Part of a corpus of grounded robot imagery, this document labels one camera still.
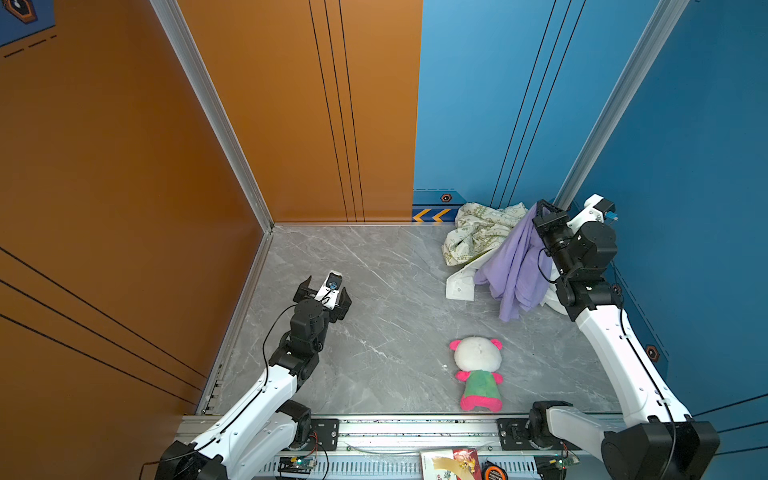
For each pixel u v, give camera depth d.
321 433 0.75
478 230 1.08
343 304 0.76
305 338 0.60
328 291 0.66
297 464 0.71
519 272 0.79
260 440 0.55
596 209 0.59
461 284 1.00
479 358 0.79
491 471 0.67
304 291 0.71
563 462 0.70
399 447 0.72
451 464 0.67
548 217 0.60
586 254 0.51
